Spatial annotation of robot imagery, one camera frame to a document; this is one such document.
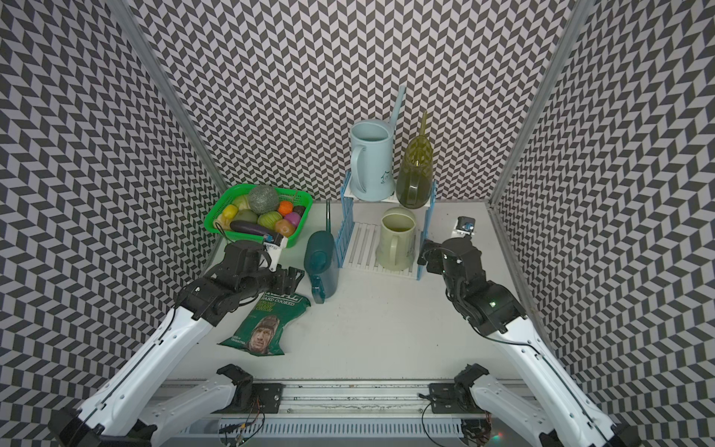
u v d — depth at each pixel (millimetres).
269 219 1031
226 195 1114
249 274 550
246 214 1051
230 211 1047
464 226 569
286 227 990
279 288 642
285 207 1085
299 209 1107
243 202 1096
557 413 377
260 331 760
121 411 378
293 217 1059
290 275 652
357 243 1025
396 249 803
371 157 699
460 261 468
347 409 726
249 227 1018
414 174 684
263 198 1041
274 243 641
